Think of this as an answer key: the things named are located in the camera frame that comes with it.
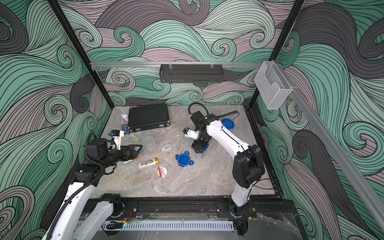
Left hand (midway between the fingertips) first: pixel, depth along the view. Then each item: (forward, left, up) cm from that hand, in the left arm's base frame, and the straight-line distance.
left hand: (135, 145), depth 73 cm
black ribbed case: (+38, +5, -22) cm, 44 cm away
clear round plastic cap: (+11, -12, -22) cm, 28 cm away
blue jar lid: (+3, -24, -22) cm, 32 cm away
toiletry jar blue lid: (+6, -4, -9) cm, 11 cm away
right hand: (+6, -33, -9) cm, 35 cm away
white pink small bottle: (+33, +21, -20) cm, 44 cm away
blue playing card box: (+26, +19, -20) cm, 38 cm away
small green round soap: (+18, +11, -21) cm, 30 cm away
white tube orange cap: (-1, -2, -20) cm, 20 cm away
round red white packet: (-5, -11, -21) cm, 25 cm away
